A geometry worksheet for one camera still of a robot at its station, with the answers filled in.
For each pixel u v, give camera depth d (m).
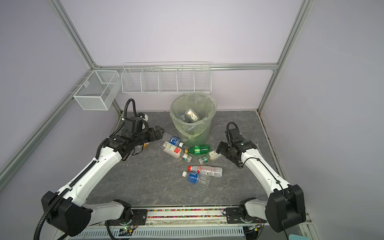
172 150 0.91
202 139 0.99
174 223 0.73
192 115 0.96
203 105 0.95
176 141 0.96
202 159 0.91
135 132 0.59
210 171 0.83
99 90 1.03
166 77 1.00
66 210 0.37
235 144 0.63
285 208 0.40
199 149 0.93
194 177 0.81
